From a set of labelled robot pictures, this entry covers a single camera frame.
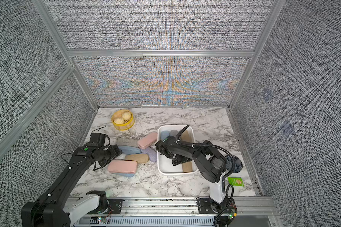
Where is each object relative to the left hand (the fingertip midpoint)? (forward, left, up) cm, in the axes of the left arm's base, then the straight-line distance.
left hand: (120, 153), depth 82 cm
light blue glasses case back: (+16, -26, -6) cm, 31 cm away
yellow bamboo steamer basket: (+26, +1, -7) cm, 27 cm away
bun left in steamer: (+29, +7, -5) cm, 30 cm away
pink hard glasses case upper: (+11, -14, -6) cm, 19 cm away
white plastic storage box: (-5, -26, -10) cm, 28 cm away
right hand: (-1, -38, -6) cm, 38 cm away
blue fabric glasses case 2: (-9, -3, -9) cm, 14 cm away
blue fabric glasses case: (+4, -4, -5) cm, 7 cm away
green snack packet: (-16, -66, -8) cm, 68 cm away
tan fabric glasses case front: (-7, -39, -7) cm, 40 cm away
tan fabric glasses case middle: (0, -10, -8) cm, 12 cm away
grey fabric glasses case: (+17, -32, -6) cm, 37 cm away
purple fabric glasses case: (+3, -18, -7) cm, 19 cm away
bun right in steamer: (+33, +2, -5) cm, 34 cm away
